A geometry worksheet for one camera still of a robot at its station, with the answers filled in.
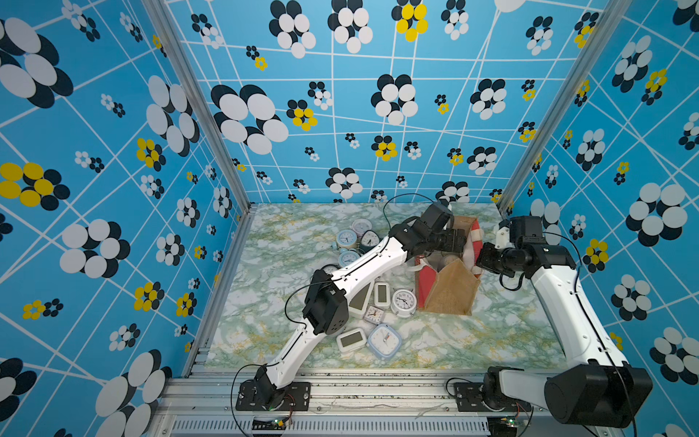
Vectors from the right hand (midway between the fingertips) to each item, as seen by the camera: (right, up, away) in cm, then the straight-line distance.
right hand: (482, 257), depth 79 cm
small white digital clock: (-29, -14, +12) cm, 34 cm away
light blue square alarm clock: (-29, -25, +1) cm, 39 cm away
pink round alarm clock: (-36, +10, +32) cm, 49 cm away
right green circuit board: (+1, -43, -9) cm, 44 cm away
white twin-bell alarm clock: (-22, -16, +9) cm, 29 cm away
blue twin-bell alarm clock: (-41, +5, +25) cm, 49 cm away
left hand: (-6, +6, +1) cm, 9 cm away
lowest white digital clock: (-39, -25, +2) cm, 46 cm away
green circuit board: (-58, -42, -10) cm, 72 cm away
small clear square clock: (-32, -19, +7) cm, 38 cm away
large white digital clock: (-36, -14, +8) cm, 40 cm away
